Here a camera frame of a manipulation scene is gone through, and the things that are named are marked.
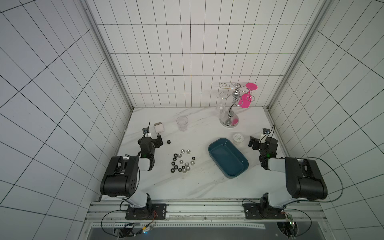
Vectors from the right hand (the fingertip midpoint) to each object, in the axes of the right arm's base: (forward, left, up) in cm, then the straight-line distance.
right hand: (253, 135), depth 95 cm
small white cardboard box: (+7, +66, -5) cm, 66 cm away
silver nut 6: (-24, +44, -6) cm, 50 cm away
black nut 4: (-24, +51, -6) cm, 56 cm away
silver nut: (-11, +42, -6) cm, 44 cm away
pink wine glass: (+15, +7, +17) cm, 24 cm away
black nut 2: (-15, +39, -7) cm, 42 cm away
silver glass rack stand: (+19, +11, -9) cm, 23 cm away
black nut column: (-22, +49, -6) cm, 54 cm away
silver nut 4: (-19, +39, -6) cm, 44 cm away
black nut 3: (-20, +51, -6) cm, 55 cm away
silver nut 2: (-11, +46, -6) cm, 48 cm away
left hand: (-5, +67, 0) cm, 67 cm away
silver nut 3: (-18, +46, -6) cm, 50 cm away
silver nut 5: (-22, +41, -6) cm, 47 cm away
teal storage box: (-14, +17, -7) cm, 23 cm away
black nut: (-14, +50, -5) cm, 52 cm away
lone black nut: (-5, +56, -5) cm, 57 cm away
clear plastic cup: (+10, +48, -2) cm, 49 cm away
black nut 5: (-23, +46, -7) cm, 52 cm away
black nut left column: (-17, +50, -6) cm, 54 cm away
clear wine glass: (+13, +21, +8) cm, 26 cm away
